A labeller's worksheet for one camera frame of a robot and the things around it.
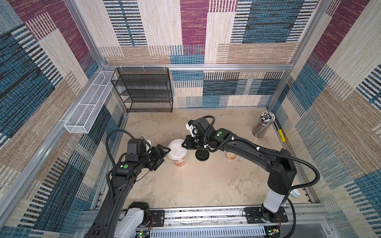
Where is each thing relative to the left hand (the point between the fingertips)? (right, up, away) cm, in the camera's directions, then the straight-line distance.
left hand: (168, 153), depth 75 cm
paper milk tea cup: (+5, -7, +8) cm, 12 cm away
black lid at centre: (+18, -5, +19) cm, 27 cm away
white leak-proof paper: (+4, 0, +3) cm, 5 cm away
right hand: (+8, +3, +4) cm, 9 cm away
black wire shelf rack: (-23, +39, +35) cm, 57 cm away
